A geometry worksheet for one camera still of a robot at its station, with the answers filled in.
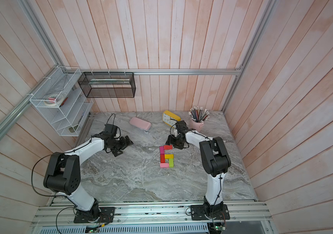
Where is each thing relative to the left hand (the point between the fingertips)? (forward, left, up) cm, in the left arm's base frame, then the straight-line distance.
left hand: (129, 148), depth 92 cm
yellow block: (-3, -26, -5) cm, 27 cm away
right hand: (+6, -26, -4) cm, 27 cm away
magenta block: (+2, -21, -6) cm, 22 cm away
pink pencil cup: (+16, -46, +3) cm, 49 cm away
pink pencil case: (+24, -4, -4) cm, 25 cm away
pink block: (-9, -23, -5) cm, 25 cm away
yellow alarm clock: (+26, -28, -1) cm, 38 cm away
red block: (+3, -25, -4) cm, 26 cm away
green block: (-8, -27, -5) cm, 29 cm away
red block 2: (-5, -22, -5) cm, 23 cm away
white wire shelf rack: (+5, +30, +23) cm, 38 cm away
